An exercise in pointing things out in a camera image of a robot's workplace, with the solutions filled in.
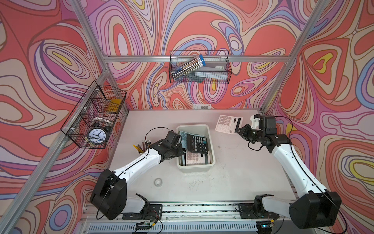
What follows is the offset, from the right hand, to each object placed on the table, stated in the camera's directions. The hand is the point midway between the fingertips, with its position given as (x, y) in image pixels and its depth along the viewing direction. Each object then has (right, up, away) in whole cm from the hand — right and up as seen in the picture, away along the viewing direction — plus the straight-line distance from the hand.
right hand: (237, 134), depth 80 cm
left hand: (-30, -10, +5) cm, 32 cm away
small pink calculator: (-4, +5, +4) cm, 8 cm away
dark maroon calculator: (-22, -7, +9) cm, 25 cm away
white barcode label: (-15, +20, +42) cm, 49 cm away
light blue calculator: (-30, -3, +11) cm, 32 cm away
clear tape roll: (-45, -28, +4) cm, 53 cm away
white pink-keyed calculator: (-23, -16, +6) cm, 29 cm away
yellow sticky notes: (-68, +16, -1) cm, 70 cm away
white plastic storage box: (-18, +2, +16) cm, 24 cm away
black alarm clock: (-70, +1, -12) cm, 71 cm away
